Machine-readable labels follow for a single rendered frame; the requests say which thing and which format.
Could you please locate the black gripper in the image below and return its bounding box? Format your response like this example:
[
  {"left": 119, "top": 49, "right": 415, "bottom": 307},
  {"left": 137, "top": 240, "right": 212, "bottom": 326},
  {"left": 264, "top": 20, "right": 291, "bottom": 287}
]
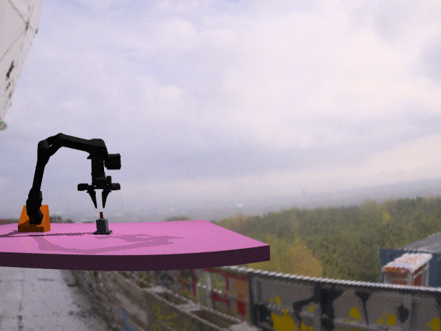
[{"left": 78, "top": 169, "right": 121, "bottom": 208}]

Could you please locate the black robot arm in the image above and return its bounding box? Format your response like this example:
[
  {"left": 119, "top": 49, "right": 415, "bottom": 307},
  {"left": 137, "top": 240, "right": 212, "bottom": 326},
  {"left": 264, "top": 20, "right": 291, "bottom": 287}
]
[{"left": 26, "top": 133, "right": 121, "bottom": 224}]

